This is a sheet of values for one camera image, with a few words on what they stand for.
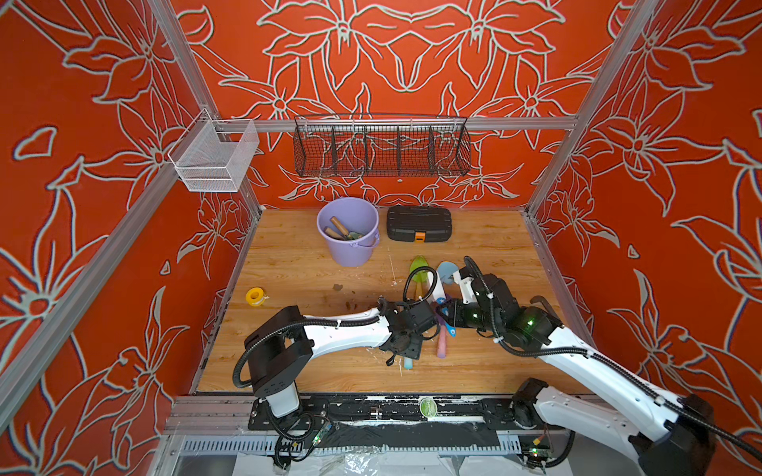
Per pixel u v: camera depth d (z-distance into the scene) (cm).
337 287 98
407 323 62
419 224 110
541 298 93
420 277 76
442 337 66
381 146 97
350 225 107
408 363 78
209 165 87
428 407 74
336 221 101
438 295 77
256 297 93
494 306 56
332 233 99
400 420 73
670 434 38
